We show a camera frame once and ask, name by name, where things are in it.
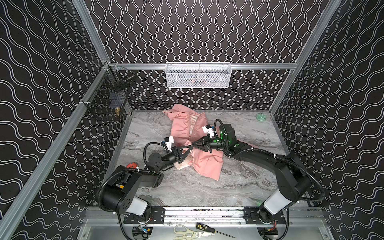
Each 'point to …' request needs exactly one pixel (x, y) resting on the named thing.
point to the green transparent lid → (261, 117)
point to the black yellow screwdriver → (204, 227)
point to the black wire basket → (110, 92)
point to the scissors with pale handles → (183, 232)
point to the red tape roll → (132, 165)
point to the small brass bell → (117, 110)
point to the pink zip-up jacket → (186, 125)
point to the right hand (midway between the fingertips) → (192, 145)
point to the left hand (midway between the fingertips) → (195, 149)
